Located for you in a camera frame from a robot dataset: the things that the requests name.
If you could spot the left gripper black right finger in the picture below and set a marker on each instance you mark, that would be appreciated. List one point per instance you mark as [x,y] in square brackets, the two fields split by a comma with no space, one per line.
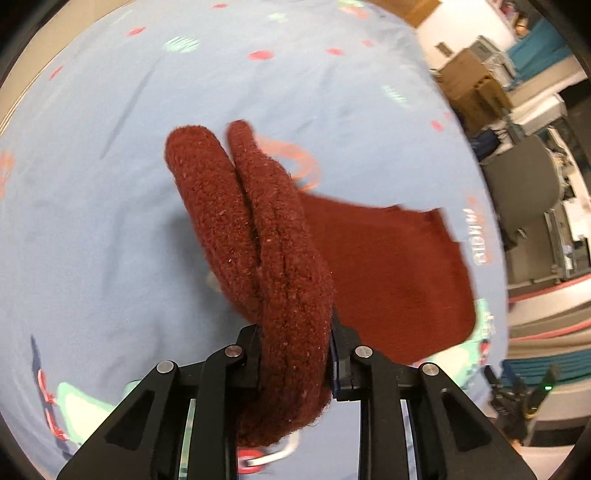
[415,422]

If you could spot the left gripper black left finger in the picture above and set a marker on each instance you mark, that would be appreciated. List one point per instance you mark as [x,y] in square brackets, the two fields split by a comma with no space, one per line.
[197,404]

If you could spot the grey office chair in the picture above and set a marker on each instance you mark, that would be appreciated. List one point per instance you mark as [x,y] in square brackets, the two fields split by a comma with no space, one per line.
[524,182]

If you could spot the brown cardboard box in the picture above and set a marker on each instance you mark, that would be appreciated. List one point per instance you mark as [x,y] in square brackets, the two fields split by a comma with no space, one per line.
[473,92]

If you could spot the light blue cartoon bed sheet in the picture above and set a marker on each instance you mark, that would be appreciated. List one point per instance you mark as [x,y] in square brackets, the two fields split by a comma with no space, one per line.
[102,274]

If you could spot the dark red knit sweater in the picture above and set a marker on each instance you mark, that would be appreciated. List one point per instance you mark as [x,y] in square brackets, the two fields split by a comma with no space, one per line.
[290,261]

